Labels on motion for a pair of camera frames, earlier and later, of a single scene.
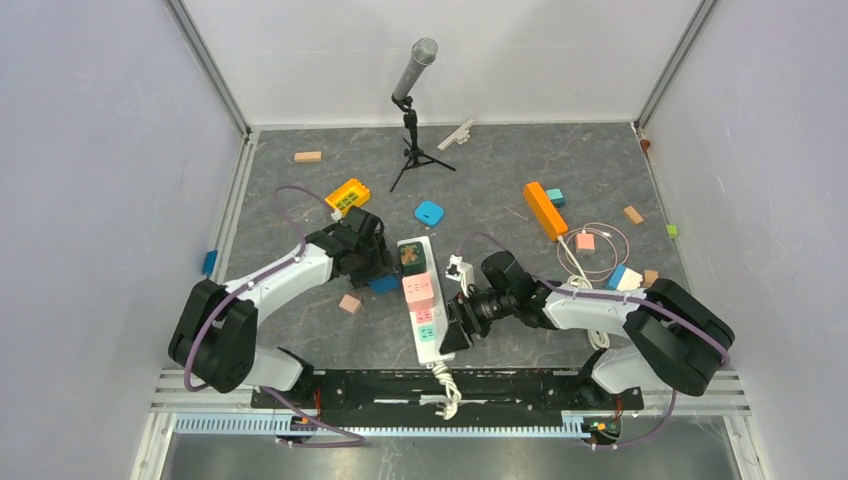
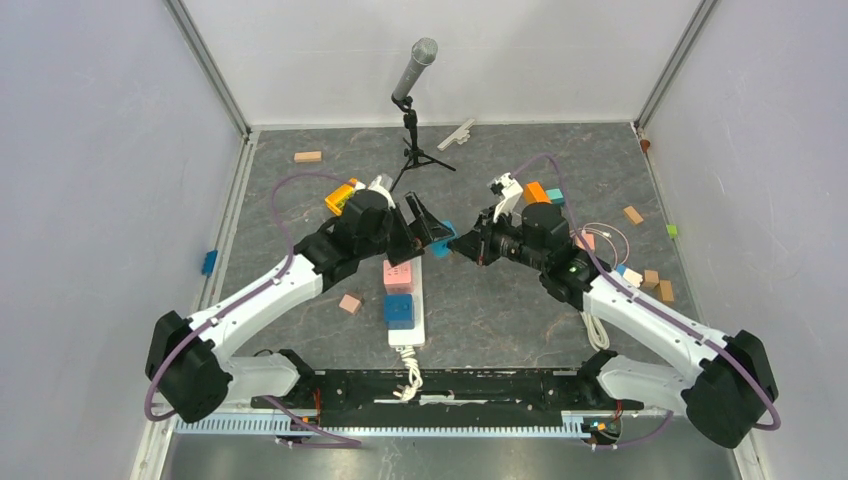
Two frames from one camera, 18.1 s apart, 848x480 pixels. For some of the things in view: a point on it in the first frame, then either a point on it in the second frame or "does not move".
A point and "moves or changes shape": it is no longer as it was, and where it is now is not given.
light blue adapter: x=428 y=212 moves or changes shape
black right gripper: x=455 y=339 -> x=475 y=244
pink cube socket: x=418 y=292 -> x=398 y=278
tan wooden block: x=308 y=157 does not move
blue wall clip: x=209 y=262 does not move
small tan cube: x=349 y=303 does not move
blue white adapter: x=623 y=278 does not move
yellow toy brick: x=352 y=194 does not move
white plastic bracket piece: x=460 y=135 does not move
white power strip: x=427 y=318 -> x=412 y=337
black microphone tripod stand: x=418 y=155 does not move
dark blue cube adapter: x=385 y=285 -> x=399 y=311
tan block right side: x=634 y=215 does not move
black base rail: x=411 y=398 does not move
